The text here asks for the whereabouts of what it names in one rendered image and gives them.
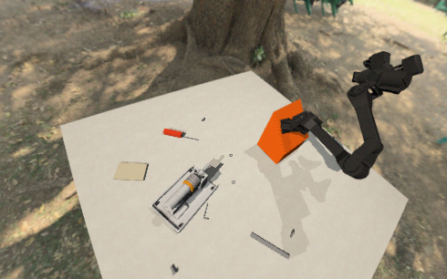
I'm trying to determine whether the red-handled screwdriver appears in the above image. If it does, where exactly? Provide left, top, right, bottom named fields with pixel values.
left=163, top=129, right=198, bottom=140

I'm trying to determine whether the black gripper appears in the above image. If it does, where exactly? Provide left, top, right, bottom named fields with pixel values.
left=378, top=54, right=424, bottom=76

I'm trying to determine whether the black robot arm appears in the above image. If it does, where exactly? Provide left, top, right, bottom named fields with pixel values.
left=281, top=51, right=412, bottom=179

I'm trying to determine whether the grey flat bar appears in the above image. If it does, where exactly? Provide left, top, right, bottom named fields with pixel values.
left=250, top=232, right=290, bottom=260

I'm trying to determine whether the grey metal shaft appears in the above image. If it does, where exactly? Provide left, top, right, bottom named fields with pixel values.
left=203, top=163, right=211, bottom=171

